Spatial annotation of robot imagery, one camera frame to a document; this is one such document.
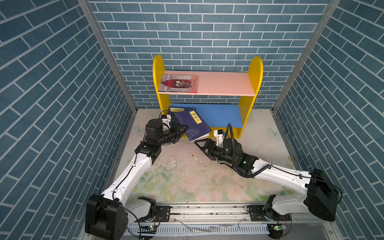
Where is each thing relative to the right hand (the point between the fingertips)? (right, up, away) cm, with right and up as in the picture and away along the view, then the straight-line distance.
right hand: (198, 146), depth 72 cm
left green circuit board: (-24, -41, +1) cm, 48 cm away
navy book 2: (-1, +9, +4) cm, 10 cm away
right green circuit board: (+37, -41, +1) cm, 56 cm away
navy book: (-16, +20, +25) cm, 36 cm away
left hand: (-3, +9, +1) cm, 9 cm away
